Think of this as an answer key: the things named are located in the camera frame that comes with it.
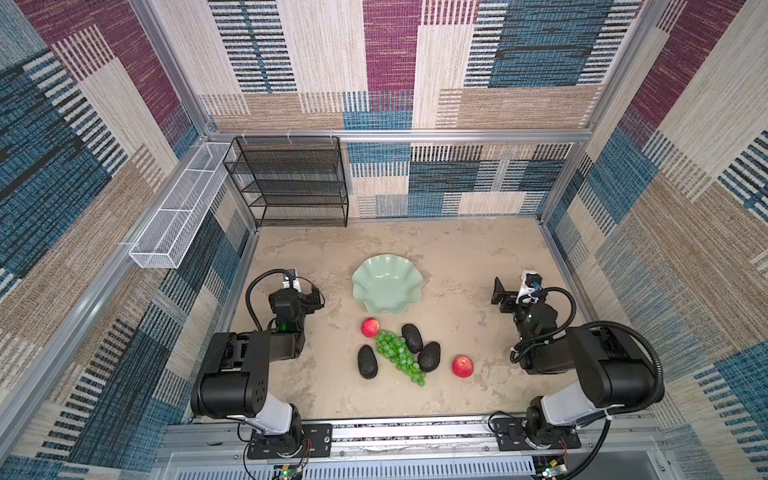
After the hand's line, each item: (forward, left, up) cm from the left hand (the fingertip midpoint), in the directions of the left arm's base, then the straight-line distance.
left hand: (296, 283), depth 93 cm
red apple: (-13, -23, -5) cm, 26 cm away
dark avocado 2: (-17, -35, -4) cm, 39 cm away
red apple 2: (-25, -47, -4) cm, 54 cm away
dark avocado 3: (-22, -39, -3) cm, 45 cm away
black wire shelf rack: (+39, +7, +8) cm, 41 cm away
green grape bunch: (-19, -29, -4) cm, 35 cm away
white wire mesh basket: (-5, +24, +26) cm, 35 cm away
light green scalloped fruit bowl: (+4, -29, -8) cm, 30 cm away
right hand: (-2, -65, +3) cm, 65 cm away
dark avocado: (-23, -22, -5) cm, 32 cm away
